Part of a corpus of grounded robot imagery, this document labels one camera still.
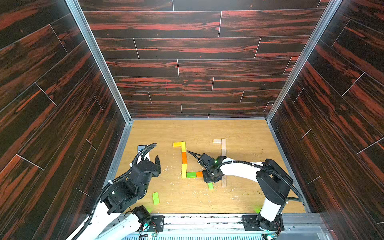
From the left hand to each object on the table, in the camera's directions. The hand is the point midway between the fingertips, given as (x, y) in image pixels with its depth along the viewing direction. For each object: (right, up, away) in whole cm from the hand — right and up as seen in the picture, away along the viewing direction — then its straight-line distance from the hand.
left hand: (153, 158), depth 69 cm
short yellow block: (+8, +3, +37) cm, 38 cm away
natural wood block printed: (+37, -17, +18) cm, 44 cm away
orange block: (+13, -5, +30) cm, 33 cm away
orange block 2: (+23, -13, +20) cm, 33 cm away
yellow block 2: (+13, -12, +22) cm, 28 cm away
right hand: (+29, -15, +22) cm, 39 cm away
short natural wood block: (+37, +6, +39) cm, 53 cm away
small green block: (+18, -14, +20) cm, 30 cm away
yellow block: (+12, +3, +34) cm, 36 cm away
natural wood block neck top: (+40, +2, +33) cm, 52 cm away
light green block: (+29, -19, +17) cm, 39 cm away
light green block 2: (-2, -25, +13) cm, 28 cm away
